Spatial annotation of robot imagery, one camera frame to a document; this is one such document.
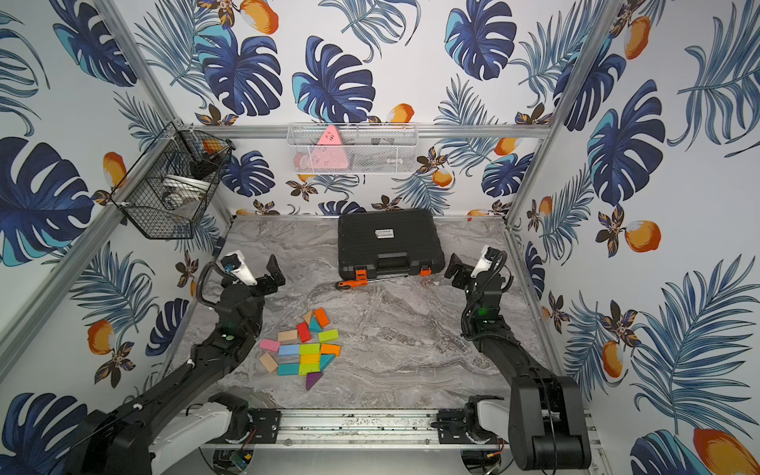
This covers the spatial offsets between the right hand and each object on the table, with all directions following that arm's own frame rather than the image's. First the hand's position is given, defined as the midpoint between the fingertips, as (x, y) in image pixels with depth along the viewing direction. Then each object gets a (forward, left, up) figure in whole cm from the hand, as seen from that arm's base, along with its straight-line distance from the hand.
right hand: (470, 257), depth 85 cm
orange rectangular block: (-9, +45, -20) cm, 50 cm away
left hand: (-6, +58, +7) cm, 59 cm away
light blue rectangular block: (-21, +52, -17) cm, 59 cm away
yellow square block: (-23, +46, -19) cm, 55 cm away
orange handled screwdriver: (+1, +37, -16) cm, 41 cm away
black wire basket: (+10, +81, +18) cm, 84 cm away
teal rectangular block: (-26, +52, -19) cm, 61 cm away
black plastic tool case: (+16, +24, -13) cm, 31 cm away
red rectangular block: (-15, +50, -19) cm, 55 cm away
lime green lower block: (-26, +47, -18) cm, 56 cm away
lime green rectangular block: (-16, +42, -19) cm, 48 cm away
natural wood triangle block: (-10, +49, -17) cm, 52 cm away
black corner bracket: (+20, +87, -17) cm, 91 cm away
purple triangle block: (-29, +45, -18) cm, 56 cm away
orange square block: (-20, +41, -19) cm, 49 cm away
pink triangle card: (+26, +42, +17) cm, 52 cm away
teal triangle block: (-14, +46, -17) cm, 51 cm away
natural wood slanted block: (-24, +57, -18) cm, 65 cm away
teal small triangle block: (-24, +41, -18) cm, 51 cm away
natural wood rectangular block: (-16, +53, -19) cm, 58 cm away
